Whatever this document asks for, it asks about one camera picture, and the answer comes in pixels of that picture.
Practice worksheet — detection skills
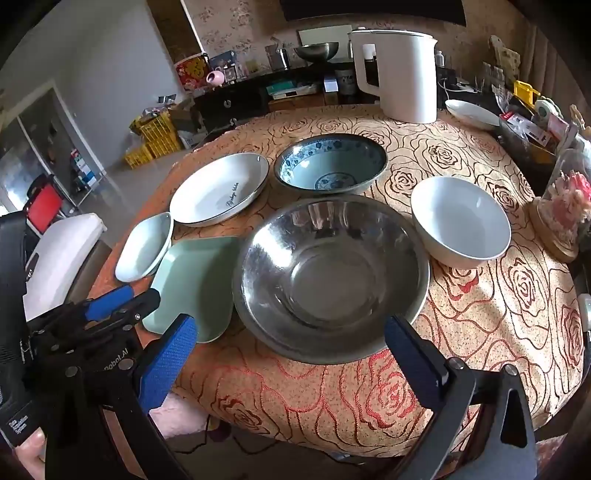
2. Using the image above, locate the white electric kettle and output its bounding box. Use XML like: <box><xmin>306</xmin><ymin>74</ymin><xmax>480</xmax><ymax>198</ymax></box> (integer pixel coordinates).
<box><xmin>347</xmin><ymin>29</ymin><xmax>439</xmax><ymax>124</ymax></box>

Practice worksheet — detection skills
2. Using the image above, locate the large stainless steel bowl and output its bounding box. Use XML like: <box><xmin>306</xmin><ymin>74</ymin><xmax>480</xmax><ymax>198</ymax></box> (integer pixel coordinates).
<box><xmin>232</xmin><ymin>194</ymin><xmax>431</xmax><ymax>365</ymax></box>

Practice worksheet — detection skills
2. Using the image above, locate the person's left hand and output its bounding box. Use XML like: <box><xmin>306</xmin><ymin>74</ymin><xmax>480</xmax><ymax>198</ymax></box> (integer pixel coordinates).
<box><xmin>14</xmin><ymin>430</ymin><xmax>48</xmax><ymax>480</ymax></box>

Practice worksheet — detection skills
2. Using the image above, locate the yellow toy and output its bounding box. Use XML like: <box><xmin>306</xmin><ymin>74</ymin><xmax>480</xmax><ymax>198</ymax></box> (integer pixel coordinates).
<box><xmin>515</xmin><ymin>80</ymin><xmax>541</xmax><ymax>104</ymax></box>

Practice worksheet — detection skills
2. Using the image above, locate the green square plate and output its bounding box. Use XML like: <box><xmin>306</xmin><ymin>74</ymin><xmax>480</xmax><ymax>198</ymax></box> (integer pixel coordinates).
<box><xmin>141</xmin><ymin>236</ymin><xmax>243</xmax><ymax>344</ymax></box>

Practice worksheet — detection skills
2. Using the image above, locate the metal canister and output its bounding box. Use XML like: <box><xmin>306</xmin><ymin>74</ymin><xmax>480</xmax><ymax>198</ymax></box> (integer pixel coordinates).
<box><xmin>265</xmin><ymin>44</ymin><xmax>291</xmax><ymax>71</ymax></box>

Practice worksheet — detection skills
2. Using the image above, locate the blue patterned ceramic bowl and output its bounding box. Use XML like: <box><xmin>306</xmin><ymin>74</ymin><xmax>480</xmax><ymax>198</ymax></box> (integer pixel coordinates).
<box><xmin>274</xmin><ymin>133</ymin><xmax>389</xmax><ymax>197</ymax></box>

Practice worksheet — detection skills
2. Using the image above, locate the cardboard box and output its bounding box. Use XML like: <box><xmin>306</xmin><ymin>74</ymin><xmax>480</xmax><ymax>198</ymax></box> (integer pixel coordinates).
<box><xmin>168</xmin><ymin>99</ymin><xmax>206</xmax><ymax>148</ymax></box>

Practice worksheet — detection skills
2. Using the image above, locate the white ceramic bowl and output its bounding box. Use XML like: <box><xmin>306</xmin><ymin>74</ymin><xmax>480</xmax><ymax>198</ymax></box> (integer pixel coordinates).
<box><xmin>410</xmin><ymin>176</ymin><xmax>512</xmax><ymax>270</ymax></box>

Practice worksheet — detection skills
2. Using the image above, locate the plain white plate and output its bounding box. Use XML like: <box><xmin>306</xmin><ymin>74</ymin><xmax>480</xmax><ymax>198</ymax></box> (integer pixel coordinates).
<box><xmin>445</xmin><ymin>99</ymin><xmax>502</xmax><ymax>131</ymax></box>

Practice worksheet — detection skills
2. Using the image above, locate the red and white packet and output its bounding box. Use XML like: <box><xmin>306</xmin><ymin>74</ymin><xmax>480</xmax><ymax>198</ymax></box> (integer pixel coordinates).
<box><xmin>501</xmin><ymin>113</ymin><xmax>555</xmax><ymax>144</ymax></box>

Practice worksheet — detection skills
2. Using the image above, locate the clutter of snacks and packets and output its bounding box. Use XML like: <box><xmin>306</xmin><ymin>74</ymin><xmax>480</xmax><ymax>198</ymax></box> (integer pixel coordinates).
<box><xmin>498</xmin><ymin>111</ymin><xmax>578</xmax><ymax>183</ymax></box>

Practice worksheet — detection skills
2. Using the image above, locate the wooden toy figure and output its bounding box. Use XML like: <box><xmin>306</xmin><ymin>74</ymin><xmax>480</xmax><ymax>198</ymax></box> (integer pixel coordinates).
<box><xmin>489</xmin><ymin>36</ymin><xmax>520</xmax><ymax>70</ymax></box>

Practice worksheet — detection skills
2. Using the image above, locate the storage shelf unit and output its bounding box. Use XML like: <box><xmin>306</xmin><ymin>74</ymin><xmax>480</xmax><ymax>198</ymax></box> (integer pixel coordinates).
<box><xmin>69</xmin><ymin>148</ymin><xmax>100</xmax><ymax>195</ymax></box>

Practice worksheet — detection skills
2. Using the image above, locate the rose patterned tablecloth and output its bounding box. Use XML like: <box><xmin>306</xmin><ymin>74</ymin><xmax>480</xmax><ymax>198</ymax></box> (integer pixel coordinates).
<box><xmin>88</xmin><ymin>105</ymin><xmax>587</xmax><ymax>457</ymax></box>

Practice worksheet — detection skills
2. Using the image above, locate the red folding chair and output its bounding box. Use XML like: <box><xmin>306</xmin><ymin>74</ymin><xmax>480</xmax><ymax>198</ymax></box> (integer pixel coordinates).
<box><xmin>27</xmin><ymin>182</ymin><xmax>63</xmax><ymax>234</ymax></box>

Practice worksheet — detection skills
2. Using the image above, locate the glass dome with pink flowers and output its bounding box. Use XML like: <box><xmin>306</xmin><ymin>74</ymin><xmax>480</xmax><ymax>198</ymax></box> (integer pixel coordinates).
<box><xmin>529</xmin><ymin>148</ymin><xmax>591</xmax><ymax>264</ymax></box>

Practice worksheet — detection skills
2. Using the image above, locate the pink fuzzy clothing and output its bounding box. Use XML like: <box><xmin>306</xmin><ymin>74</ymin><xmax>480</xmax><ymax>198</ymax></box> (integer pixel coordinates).
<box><xmin>148</xmin><ymin>392</ymin><xmax>208</xmax><ymax>439</ymax></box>

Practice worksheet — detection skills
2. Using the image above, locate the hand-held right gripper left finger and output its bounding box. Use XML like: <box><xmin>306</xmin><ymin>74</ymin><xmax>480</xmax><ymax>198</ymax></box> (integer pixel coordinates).
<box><xmin>44</xmin><ymin>314</ymin><xmax>198</xmax><ymax>480</ymax></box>

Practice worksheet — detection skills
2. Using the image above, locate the beige curtain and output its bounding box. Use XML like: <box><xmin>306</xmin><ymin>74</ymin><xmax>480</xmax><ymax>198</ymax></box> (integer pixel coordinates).
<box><xmin>522</xmin><ymin>23</ymin><xmax>591</xmax><ymax>116</ymax></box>

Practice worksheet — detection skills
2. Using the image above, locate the small stainless steel bowl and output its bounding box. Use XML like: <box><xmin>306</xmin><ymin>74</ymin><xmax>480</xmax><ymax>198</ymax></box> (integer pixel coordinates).
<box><xmin>294</xmin><ymin>42</ymin><xmax>340</xmax><ymax>62</ymax></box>

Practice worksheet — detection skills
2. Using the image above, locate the yellow plastic crate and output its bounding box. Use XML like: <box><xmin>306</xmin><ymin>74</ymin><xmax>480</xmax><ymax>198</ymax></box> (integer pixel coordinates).
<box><xmin>131</xmin><ymin>111</ymin><xmax>174</xmax><ymax>139</ymax></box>
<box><xmin>124</xmin><ymin>142</ymin><xmax>153</xmax><ymax>168</ymax></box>
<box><xmin>144</xmin><ymin>127</ymin><xmax>182</xmax><ymax>158</ymax></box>

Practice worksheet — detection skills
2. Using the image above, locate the white board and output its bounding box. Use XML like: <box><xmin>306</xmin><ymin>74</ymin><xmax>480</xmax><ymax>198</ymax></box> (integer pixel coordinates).
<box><xmin>298</xmin><ymin>23</ymin><xmax>356</xmax><ymax>47</ymax></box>

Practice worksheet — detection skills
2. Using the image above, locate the small white dish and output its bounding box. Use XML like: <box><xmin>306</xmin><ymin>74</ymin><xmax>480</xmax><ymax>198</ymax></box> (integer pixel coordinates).
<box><xmin>114</xmin><ymin>212</ymin><xmax>174</xmax><ymax>283</ymax></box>

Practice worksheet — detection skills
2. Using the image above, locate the black television screen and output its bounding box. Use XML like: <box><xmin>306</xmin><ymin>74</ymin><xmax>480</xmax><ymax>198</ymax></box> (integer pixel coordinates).
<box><xmin>279</xmin><ymin>0</ymin><xmax>465</xmax><ymax>26</ymax></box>

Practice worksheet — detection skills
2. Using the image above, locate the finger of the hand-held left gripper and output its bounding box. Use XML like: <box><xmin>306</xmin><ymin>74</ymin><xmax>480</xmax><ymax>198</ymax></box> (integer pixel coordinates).
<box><xmin>28</xmin><ymin>285</ymin><xmax>136</xmax><ymax>335</ymax></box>
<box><xmin>44</xmin><ymin>290</ymin><xmax>161</xmax><ymax>334</ymax></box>

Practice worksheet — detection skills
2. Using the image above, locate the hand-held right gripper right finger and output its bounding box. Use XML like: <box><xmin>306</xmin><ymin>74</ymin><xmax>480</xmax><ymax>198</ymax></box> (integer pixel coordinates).
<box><xmin>384</xmin><ymin>315</ymin><xmax>539</xmax><ymax>480</ymax></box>

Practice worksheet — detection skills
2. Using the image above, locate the stack of books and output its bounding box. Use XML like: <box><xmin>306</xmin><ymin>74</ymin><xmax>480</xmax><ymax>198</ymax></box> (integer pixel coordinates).
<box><xmin>265</xmin><ymin>80</ymin><xmax>321</xmax><ymax>100</ymax></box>

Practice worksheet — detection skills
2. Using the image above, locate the red patterned gift box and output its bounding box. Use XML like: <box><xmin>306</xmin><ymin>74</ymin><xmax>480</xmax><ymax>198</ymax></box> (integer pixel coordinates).
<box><xmin>174</xmin><ymin>53</ymin><xmax>209</xmax><ymax>90</ymax></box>

